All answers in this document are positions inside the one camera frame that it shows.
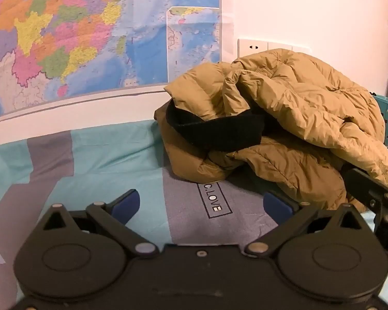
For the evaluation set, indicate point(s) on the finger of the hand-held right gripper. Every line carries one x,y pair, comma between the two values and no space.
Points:
368,189

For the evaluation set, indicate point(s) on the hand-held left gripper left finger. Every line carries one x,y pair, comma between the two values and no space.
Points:
126,205

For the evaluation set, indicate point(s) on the teal and grey bed sheet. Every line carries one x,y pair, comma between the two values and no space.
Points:
116,155

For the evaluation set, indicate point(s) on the tan puffer jacket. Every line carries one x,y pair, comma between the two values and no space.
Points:
310,103

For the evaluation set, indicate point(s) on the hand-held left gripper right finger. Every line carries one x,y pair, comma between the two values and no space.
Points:
276,205

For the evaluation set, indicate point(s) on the colourful wall map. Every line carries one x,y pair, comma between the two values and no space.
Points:
84,32

